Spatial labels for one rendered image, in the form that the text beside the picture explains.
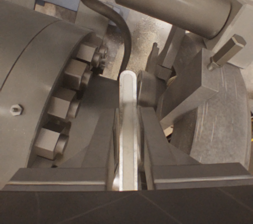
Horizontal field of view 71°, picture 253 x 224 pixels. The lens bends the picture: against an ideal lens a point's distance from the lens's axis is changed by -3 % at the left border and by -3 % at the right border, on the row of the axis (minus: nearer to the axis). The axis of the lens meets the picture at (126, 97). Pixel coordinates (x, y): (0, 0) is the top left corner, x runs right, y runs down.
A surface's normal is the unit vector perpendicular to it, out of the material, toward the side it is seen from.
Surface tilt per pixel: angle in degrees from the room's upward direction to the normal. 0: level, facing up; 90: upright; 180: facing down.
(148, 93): 62
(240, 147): 35
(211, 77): 50
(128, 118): 4
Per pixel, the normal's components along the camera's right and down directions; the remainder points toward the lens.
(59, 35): 0.29, -0.65
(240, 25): -0.15, 0.66
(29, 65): 0.21, -0.37
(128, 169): 0.00, 0.28
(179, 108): -0.23, 0.84
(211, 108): -0.33, -0.48
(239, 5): -0.94, -0.32
